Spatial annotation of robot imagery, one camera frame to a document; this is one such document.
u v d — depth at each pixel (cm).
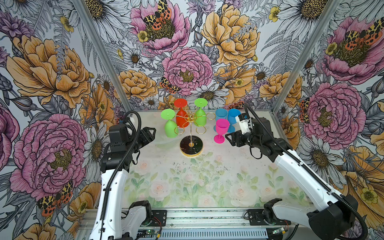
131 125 56
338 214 38
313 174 44
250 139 64
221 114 101
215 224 74
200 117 88
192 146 99
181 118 79
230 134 70
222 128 92
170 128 84
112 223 38
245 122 68
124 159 45
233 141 69
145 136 62
